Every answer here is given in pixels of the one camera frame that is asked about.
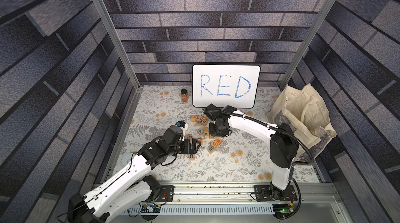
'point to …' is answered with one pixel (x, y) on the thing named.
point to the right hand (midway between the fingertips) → (213, 132)
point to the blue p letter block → (200, 131)
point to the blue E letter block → (211, 150)
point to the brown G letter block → (203, 122)
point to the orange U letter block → (214, 144)
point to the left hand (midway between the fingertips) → (195, 144)
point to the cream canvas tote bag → (300, 109)
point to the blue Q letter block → (199, 123)
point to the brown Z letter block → (197, 118)
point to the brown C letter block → (190, 136)
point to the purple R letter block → (192, 157)
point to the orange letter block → (192, 119)
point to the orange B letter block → (218, 140)
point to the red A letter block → (200, 140)
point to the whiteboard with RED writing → (237, 86)
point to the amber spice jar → (184, 95)
